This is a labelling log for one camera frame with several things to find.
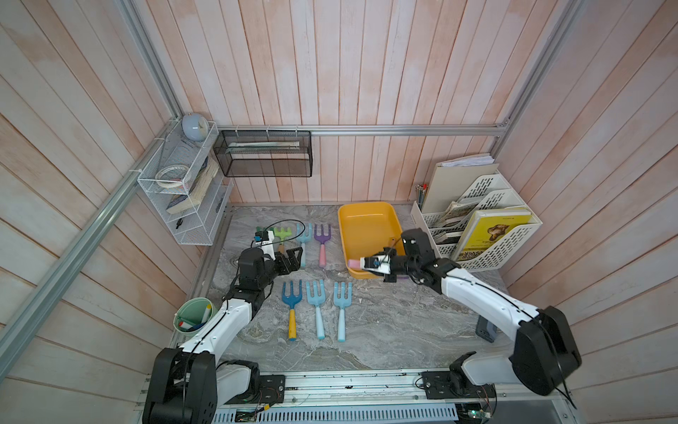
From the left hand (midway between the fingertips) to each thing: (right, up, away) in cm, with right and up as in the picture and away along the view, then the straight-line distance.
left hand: (292, 253), depth 86 cm
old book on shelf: (-28, +20, -6) cm, 35 cm away
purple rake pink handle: (+9, +1, +18) cm, 21 cm away
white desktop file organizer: (+57, +8, +14) cm, 60 cm away
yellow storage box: (+28, +8, +18) cm, 34 cm away
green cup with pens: (-27, -17, -11) cm, 34 cm away
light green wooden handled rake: (-8, +6, +22) cm, 24 cm away
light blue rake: (+2, +5, +22) cm, 23 cm away
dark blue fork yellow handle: (-1, -17, +5) cm, 18 cm away
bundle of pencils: (+48, +23, +15) cm, 55 cm away
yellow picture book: (+64, +9, -2) cm, 65 cm away
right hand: (+24, -2, -3) cm, 24 cm away
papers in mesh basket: (-11, +37, +5) cm, 39 cm away
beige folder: (+57, +27, +7) cm, 63 cm away
